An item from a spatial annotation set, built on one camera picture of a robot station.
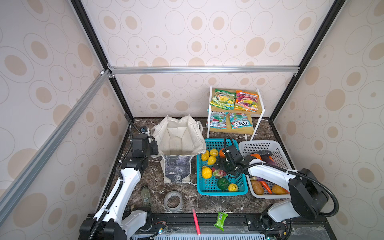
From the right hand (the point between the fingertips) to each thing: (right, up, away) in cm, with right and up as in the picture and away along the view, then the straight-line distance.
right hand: (219, 166), depth 89 cm
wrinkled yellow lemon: (-8, +5, +5) cm, 11 cm away
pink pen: (-13, -24, -15) cm, 32 cm away
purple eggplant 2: (+30, +7, +6) cm, 32 cm away
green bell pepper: (+1, -8, -7) cm, 11 cm away
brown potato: (+20, -10, -9) cm, 24 cm away
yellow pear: (-4, +3, +3) cm, 6 cm away
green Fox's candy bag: (+13, +28, +6) cm, 31 cm away
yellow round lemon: (-8, -3, -3) cm, 9 cm away
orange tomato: (+23, +6, +3) cm, 24 cm away
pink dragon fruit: (-1, -2, -7) cm, 8 cm away
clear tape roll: (-26, -18, -7) cm, 32 cm away
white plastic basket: (+37, +5, +1) cm, 37 cm away
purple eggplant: (+32, +3, +5) cm, 32 cm away
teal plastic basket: (-5, -9, -1) cm, 10 cm away
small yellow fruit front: (+6, -10, -9) cm, 14 cm away
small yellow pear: (-2, +8, +6) cm, 10 cm away
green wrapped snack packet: (-1, -23, -15) cm, 27 cm away
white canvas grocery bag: (-27, +14, +17) cm, 35 cm away
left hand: (-36, +16, -9) cm, 40 cm away
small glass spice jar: (-41, -13, -9) cm, 44 cm away
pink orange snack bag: (+13, +37, -10) cm, 40 cm away
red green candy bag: (0, +28, +5) cm, 28 cm away
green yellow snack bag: (+1, +38, -9) cm, 39 cm away
